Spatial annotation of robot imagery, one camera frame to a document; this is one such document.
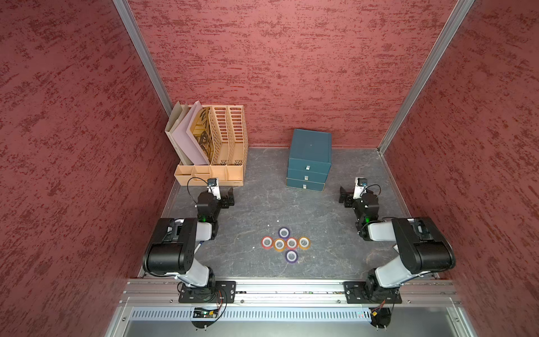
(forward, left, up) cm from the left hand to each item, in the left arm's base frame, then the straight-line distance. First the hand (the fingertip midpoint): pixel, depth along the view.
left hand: (222, 191), depth 94 cm
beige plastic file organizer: (+37, +7, +3) cm, 38 cm away
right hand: (+1, -60, +1) cm, 60 cm away
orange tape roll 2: (-21, -37, -6) cm, 43 cm away
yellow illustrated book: (+27, +12, +14) cm, 33 cm away
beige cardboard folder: (+28, +21, +23) cm, 42 cm away
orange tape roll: (-22, -27, -7) cm, 35 cm away
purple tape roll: (-16, -29, -7) cm, 34 cm away
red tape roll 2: (-21, -32, -6) cm, 39 cm away
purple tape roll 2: (-26, -31, -7) cm, 42 cm away
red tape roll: (-21, -21, -6) cm, 31 cm away
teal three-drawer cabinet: (+8, -40, +13) cm, 43 cm away
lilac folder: (+16, +16, +18) cm, 29 cm away
